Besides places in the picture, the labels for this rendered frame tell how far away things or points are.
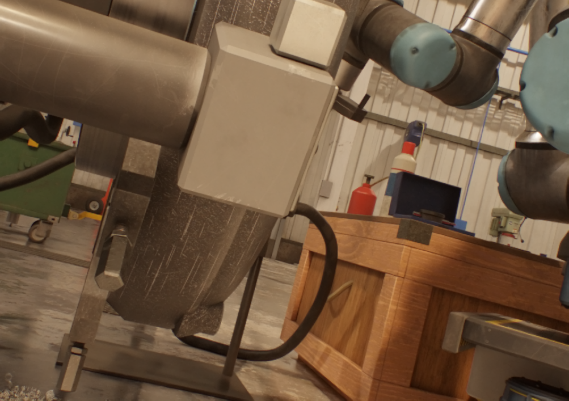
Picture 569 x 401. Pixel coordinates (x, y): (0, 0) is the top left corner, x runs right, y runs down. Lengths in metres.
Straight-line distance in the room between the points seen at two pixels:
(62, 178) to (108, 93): 3.72
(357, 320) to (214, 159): 1.42
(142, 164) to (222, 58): 0.17
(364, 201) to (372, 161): 9.74
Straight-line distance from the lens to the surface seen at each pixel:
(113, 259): 0.58
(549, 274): 1.85
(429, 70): 1.12
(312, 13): 0.50
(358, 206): 2.29
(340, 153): 11.52
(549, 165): 1.61
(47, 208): 4.22
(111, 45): 0.50
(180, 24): 0.73
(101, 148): 0.82
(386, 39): 1.13
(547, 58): 0.92
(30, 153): 4.22
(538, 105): 0.91
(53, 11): 0.51
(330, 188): 11.38
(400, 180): 1.86
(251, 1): 0.58
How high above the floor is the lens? 0.36
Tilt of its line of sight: 4 degrees up
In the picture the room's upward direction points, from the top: 15 degrees clockwise
